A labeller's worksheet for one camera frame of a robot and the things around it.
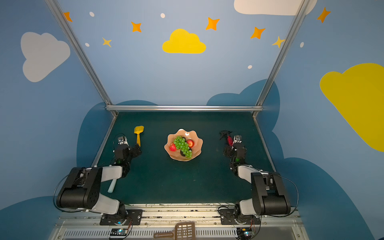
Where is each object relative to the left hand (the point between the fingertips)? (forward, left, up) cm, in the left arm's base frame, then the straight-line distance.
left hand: (132, 145), depth 94 cm
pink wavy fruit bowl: (+11, -38, -2) cm, 40 cm away
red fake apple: (+4, -37, -1) cm, 37 cm away
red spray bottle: (+9, -64, -3) cm, 65 cm away
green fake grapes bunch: (-1, -31, +5) cm, 31 cm away
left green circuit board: (-45, -4, -6) cm, 45 cm away
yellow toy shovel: (+17, +2, -5) cm, 18 cm away
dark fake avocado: (-5, -32, 0) cm, 32 cm away
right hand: (+1, -66, +2) cm, 66 cm away
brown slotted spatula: (-44, -35, -7) cm, 56 cm away
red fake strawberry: (0, -26, 0) cm, 26 cm away
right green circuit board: (-45, -64, -7) cm, 79 cm away
